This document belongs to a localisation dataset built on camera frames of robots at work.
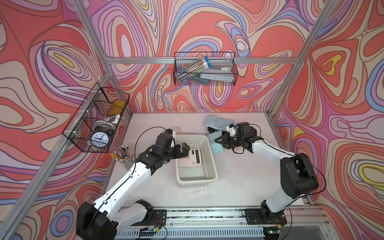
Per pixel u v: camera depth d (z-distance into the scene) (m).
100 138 0.68
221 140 0.84
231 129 0.86
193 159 0.91
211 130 1.05
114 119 0.73
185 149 0.69
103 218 0.38
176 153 0.68
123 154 0.82
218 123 1.08
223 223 0.72
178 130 1.08
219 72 0.88
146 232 0.72
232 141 0.79
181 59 0.87
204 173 0.86
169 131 0.70
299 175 0.47
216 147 0.86
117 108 0.78
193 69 0.79
